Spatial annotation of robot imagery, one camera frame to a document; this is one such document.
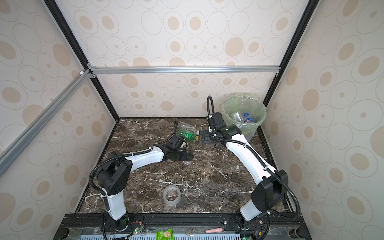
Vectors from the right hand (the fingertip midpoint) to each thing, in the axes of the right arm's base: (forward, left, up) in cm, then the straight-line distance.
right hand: (209, 135), depth 82 cm
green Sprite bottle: (+13, +13, -16) cm, 25 cm away
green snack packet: (-43, +23, -19) cm, 52 cm away
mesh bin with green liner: (+24, -26, -4) cm, 36 cm away
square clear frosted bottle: (+18, -18, -4) cm, 26 cm away
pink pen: (-41, -3, -21) cm, 46 cm away
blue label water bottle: (+17, -26, -5) cm, 31 cm away
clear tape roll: (-21, +21, -19) cm, 35 cm away
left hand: (-3, +10, -14) cm, 18 cm away
